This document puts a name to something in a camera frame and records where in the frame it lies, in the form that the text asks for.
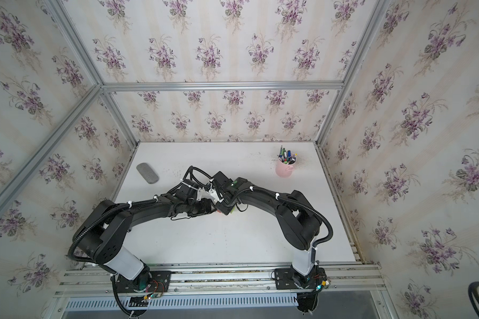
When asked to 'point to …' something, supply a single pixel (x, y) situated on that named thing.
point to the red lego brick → (218, 211)
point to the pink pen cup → (284, 170)
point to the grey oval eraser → (148, 174)
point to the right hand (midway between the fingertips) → (227, 205)
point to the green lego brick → (232, 211)
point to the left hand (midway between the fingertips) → (213, 210)
